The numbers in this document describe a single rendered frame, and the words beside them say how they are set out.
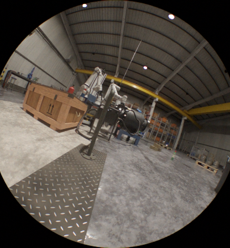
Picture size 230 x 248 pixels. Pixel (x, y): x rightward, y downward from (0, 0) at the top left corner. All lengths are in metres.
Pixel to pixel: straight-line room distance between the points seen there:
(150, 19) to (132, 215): 8.62
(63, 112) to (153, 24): 8.35
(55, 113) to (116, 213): 1.04
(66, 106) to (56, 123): 0.23
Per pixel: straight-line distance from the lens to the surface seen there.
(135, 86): 10.56
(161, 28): 8.38
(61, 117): 0.97
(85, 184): 0.45
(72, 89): 1.10
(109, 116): 1.40
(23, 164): 0.50
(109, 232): 0.37
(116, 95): 1.62
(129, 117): 2.04
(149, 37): 8.71
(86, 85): 2.04
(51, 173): 0.46
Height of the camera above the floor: 0.34
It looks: 1 degrees down
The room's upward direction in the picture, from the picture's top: 21 degrees clockwise
